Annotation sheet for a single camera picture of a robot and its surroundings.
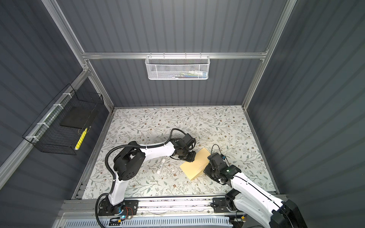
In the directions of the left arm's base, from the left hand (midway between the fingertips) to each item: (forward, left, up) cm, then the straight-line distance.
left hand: (195, 159), depth 90 cm
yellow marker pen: (+4, +58, +26) cm, 63 cm away
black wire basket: (+8, +71, +26) cm, 76 cm away
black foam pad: (+15, +64, +28) cm, 72 cm away
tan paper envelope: (-5, 0, -2) cm, 6 cm away
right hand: (-9, -6, +1) cm, 11 cm away
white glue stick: (-4, +22, 0) cm, 22 cm away
